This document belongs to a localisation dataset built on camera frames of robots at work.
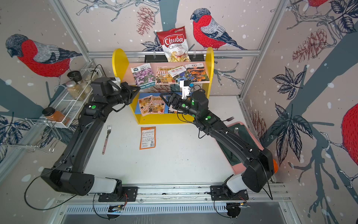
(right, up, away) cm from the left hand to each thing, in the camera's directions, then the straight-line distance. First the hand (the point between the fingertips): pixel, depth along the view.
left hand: (143, 83), depth 68 cm
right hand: (+10, -7, -3) cm, 13 cm away
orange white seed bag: (-5, -33, +27) cm, 43 cm away
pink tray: (+55, -51, +14) cm, 76 cm away
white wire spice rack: (-43, -15, +4) cm, 46 cm away
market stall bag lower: (+2, -10, +29) cm, 31 cm away
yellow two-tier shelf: (+7, +2, +54) cm, 55 cm away
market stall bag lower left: (-7, -9, +29) cm, 32 cm away
